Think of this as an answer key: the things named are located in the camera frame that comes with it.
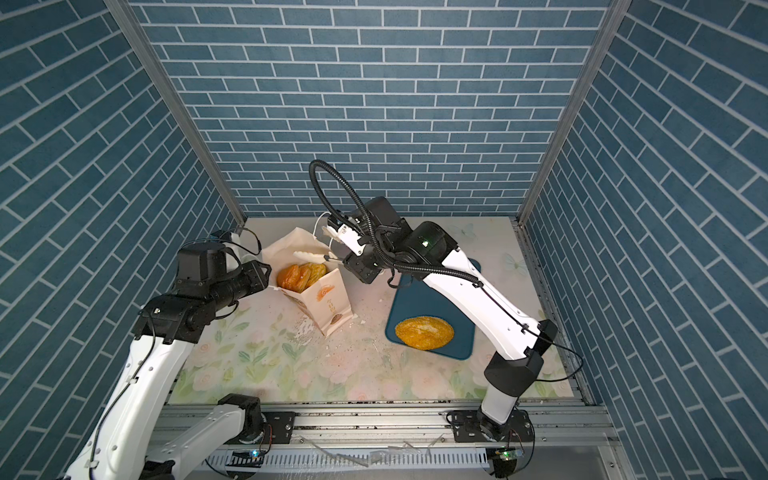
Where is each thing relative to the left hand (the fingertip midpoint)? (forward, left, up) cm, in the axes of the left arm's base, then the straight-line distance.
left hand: (269, 267), depth 70 cm
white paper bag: (+11, +1, -7) cm, 13 cm away
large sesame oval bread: (-7, -39, -23) cm, 45 cm away
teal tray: (+7, -37, -27) cm, 46 cm away
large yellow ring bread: (+8, -8, -13) cm, 17 cm away
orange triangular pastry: (+4, -3, -10) cm, 11 cm away
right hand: (0, -20, +6) cm, 21 cm away
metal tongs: (-1, -13, +4) cm, 14 cm away
